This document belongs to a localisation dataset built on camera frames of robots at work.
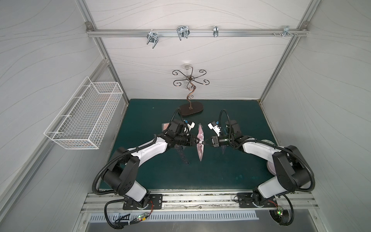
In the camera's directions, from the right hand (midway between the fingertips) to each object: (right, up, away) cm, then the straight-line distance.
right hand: (203, 142), depth 82 cm
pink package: (-1, +3, 0) cm, 4 cm away
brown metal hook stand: (-7, +21, +32) cm, 39 cm away
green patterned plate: (+43, -1, +9) cm, 44 cm away
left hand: (-2, 0, -1) cm, 2 cm away
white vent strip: (+4, -34, -12) cm, 36 cm away
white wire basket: (-60, +13, -13) cm, 62 cm away
